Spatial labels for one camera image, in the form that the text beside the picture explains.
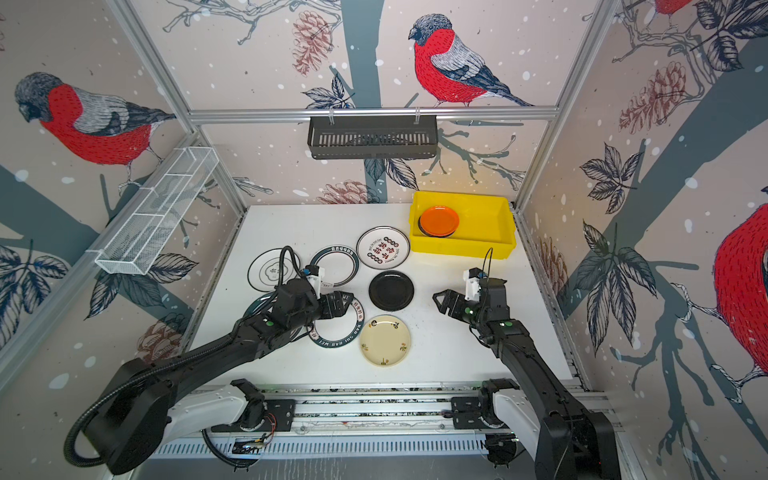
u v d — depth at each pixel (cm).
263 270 101
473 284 78
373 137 107
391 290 96
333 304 76
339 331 87
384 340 87
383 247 107
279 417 73
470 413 73
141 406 40
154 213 77
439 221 114
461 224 113
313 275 76
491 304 65
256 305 92
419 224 112
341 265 105
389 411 76
